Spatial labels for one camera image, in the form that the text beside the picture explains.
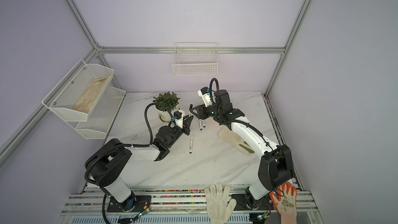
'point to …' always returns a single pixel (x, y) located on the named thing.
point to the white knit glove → (219, 207)
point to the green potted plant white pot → (170, 100)
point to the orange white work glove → (285, 199)
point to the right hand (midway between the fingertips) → (192, 108)
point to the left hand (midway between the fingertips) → (191, 115)
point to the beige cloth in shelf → (85, 102)
